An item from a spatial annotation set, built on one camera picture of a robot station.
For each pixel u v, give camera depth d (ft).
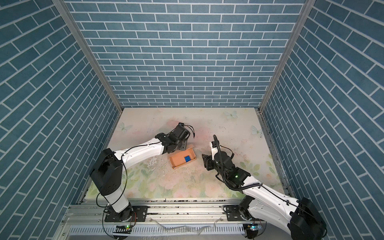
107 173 1.49
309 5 2.30
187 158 3.00
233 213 2.42
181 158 3.05
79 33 2.61
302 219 1.32
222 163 1.89
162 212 2.47
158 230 2.31
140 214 2.43
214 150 2.31
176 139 2.22
